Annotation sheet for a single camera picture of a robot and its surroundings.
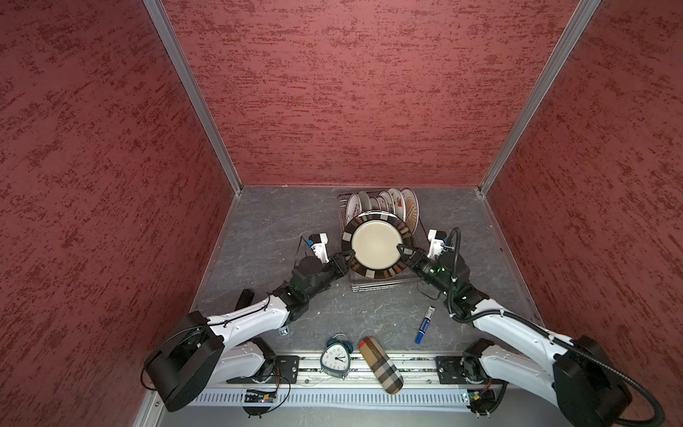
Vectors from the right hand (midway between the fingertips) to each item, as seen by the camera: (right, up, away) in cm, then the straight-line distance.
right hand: (392, 252), depth 79 cm
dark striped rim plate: (-5, +4, +2) cm, 7 cm away
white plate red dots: (+2, +17, +21) cm, 27 cm away
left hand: (-11, -2, 0) cm, 11 cm away
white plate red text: (-11, +14, +19) cm, 26 cm away
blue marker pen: (+11, -23, +2) cm, 26 cm away
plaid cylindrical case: (-4, -31, -6) cm, 32 cm away
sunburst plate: (-1, +15, +14) cm, 20 cm away
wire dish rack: (-10, -11, +2) cm, 14 cm away
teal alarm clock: (-17, -29, -6) cm, 34 cm away
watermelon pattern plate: (+5, +16, +15) cm, 22 cm away
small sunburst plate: (-4, +15, +13) cm, 21 cm away
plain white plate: (-7, +15, +12) cm, 21 cm away
